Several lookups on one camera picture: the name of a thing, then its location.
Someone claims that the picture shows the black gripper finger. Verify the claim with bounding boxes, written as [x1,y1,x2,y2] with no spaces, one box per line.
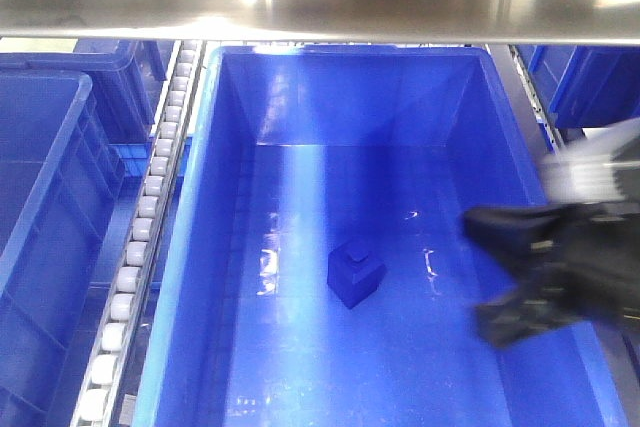
[460,204,565,279]
[473,288,572,350]

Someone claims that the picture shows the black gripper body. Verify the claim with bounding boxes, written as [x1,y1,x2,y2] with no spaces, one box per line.
[522,199,640,333]

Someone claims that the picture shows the blue plastic box with knob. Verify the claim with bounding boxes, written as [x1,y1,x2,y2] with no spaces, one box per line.
[327,240,389,311]

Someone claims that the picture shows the large blue plastic bin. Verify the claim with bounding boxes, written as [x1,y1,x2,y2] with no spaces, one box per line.
[130,43,630,427]

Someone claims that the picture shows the steel rack with roller tracks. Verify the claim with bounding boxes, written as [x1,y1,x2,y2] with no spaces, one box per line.
[0,0,640,427]

